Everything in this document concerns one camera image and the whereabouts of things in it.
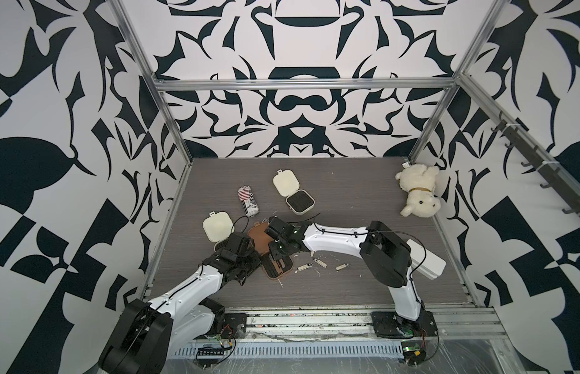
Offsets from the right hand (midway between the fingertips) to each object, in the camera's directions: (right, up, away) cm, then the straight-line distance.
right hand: (273, 248), depth 89 cm
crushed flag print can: (-11, +16, +10) cm, 21 cm away
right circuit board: (+44, -27, -18) cm, 54 cm away
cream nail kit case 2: (-22, +7, +4) cm, 24 cm away
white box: (+54, -3, -6) cm, 54 cm away
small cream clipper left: (+11, -6, -3) cm, 13 cm away
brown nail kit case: (0, -6, -4) cm, 7 cm away
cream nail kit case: (+10, +17, +14) cm, 24 cm away
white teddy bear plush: (+62, +25, +12) cm, 68 cm away
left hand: (-4, -2, -2) cm, 5 cm away
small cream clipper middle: (+18, -5, -2) cm, 19 cm away
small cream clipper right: (+25, -6, -4) cm, 26 cm away
